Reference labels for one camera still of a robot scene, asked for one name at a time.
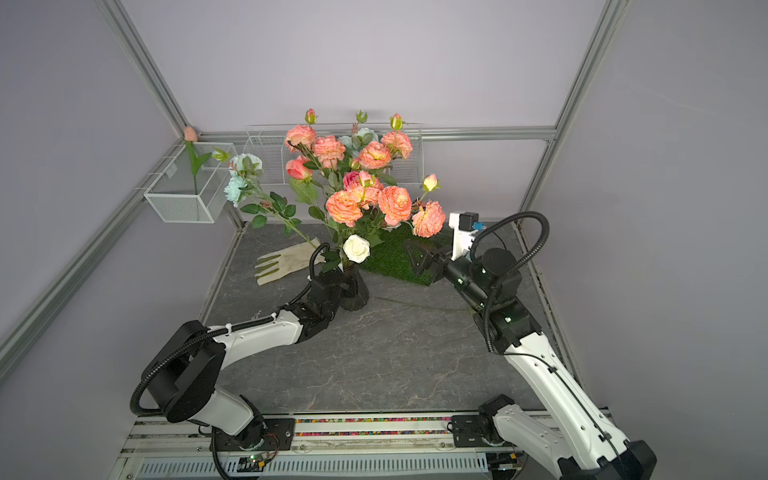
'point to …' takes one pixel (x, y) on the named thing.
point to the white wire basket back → (268, 142)
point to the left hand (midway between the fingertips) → (350, 270)
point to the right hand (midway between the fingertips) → (418, 238)
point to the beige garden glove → (283, 262)
